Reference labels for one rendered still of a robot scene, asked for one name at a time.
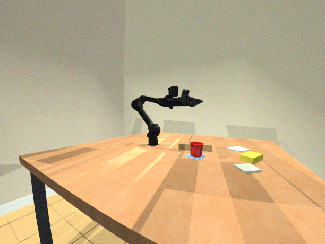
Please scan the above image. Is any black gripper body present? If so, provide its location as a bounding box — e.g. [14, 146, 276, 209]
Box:
[177, 95, 188, 106]

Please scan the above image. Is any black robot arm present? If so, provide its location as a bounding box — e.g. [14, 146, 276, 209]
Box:
[131, 86, 178, 146]

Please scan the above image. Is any white flat slab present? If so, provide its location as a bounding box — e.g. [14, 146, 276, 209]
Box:
[234, 163, 262, 174]

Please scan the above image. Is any yellow flat rectangular block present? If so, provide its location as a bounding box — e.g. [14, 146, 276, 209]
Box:
[239, 151, 263, 164]

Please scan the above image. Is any tan wooden beam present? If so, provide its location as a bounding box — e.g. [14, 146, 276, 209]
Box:
[178, 143, 212, 152]

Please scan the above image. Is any red plastic cup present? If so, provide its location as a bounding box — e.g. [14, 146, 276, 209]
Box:
[190, 142, 203, 158]

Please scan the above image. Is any white flat square pad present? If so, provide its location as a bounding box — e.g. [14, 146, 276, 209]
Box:
[228, 146, 250, 152]

